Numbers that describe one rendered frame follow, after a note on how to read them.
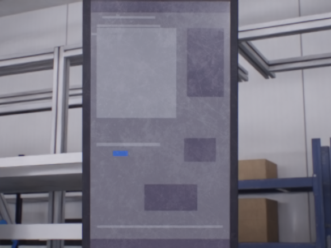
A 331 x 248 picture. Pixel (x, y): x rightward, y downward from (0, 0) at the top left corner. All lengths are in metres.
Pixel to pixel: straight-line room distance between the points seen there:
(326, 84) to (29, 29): 3.08
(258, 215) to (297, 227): 0.51
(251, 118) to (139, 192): 3.81
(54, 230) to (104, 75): 0.59
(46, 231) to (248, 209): 2.85
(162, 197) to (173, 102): 0.18
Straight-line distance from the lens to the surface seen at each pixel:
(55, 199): 2.14
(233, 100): 1.10
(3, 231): 1.67
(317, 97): 4.78
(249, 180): 4.28
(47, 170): 1.59
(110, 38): 1.11
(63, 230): 1.55
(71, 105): 2.77
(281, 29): 1.99
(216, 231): 1.12
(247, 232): 4.29
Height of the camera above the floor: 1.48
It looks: 11 degrees up
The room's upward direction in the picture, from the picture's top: straight up
